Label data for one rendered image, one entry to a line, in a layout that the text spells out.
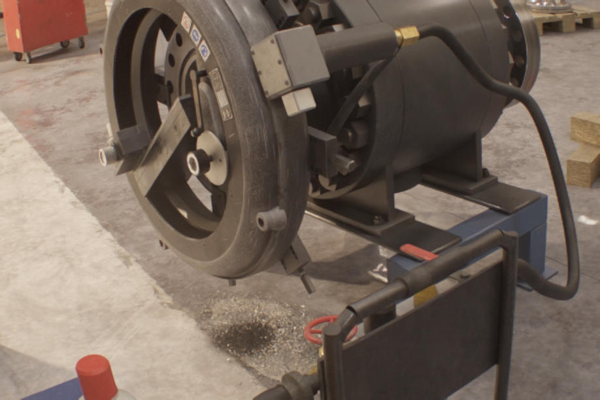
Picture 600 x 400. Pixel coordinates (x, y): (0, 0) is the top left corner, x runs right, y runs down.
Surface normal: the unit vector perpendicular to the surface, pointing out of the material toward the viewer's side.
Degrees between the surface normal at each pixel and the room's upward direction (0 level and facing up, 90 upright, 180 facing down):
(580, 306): 0
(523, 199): 0
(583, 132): 90
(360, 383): 90
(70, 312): 0
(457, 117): 111
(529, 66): 102
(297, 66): 68
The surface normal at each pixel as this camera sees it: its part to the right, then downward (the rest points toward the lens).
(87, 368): -0.10, -0.93
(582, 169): -0.62, 0.34
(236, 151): -0.80, 0.29
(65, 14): 0.65, 0.22
